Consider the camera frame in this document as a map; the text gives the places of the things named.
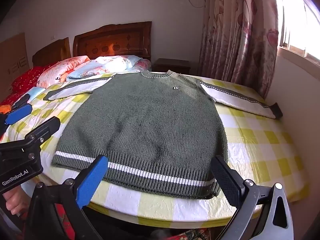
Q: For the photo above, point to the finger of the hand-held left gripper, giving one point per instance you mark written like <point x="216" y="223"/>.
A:
<point x="47" y="126"/>
<point x="20" y="113"/>

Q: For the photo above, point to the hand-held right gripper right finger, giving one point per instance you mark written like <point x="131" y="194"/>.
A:
<point x="225" y="182"/>

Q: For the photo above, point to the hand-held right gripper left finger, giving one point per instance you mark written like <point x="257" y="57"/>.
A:
<point x="91" y="182"/>

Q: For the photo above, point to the green knit sweater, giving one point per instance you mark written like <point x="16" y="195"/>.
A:
<point x="150" y="125"/>

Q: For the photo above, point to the person's left hand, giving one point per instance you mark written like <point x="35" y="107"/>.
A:
<point x="13" y="202"/>

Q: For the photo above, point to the orange cloth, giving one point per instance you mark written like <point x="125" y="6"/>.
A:
<point x="4" y="108"/>

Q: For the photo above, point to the light blue folded cloth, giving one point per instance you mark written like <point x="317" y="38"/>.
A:
<point x="36" y="91"/>

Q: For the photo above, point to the red patterned blanket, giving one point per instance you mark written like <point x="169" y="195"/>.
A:
<point x="25" y="80"/>

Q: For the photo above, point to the yellow checked bed sheet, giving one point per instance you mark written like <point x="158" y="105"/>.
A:
<point x="262" y="155"/>

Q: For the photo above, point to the pink floral pillow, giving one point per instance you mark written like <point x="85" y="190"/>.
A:
<point x="60" y="70"/>

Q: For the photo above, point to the small wooden headboard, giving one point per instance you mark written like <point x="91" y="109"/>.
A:
<point x="51" y="53"/>

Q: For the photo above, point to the light blue floral pillow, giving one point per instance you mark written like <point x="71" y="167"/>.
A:
<point x="107" y="65"/>

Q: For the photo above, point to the large wooden headboard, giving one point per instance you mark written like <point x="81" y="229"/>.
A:
<point x="112" y="42"/>

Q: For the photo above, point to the dark wooden nightstand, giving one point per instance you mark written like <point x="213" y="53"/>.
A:
<point x="172" y="66"/>

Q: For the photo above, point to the pink floral curtain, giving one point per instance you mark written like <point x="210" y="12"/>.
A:
<point x="237" y="35"/>

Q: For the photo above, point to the window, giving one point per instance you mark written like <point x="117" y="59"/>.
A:
<point x="302" y="27"/>

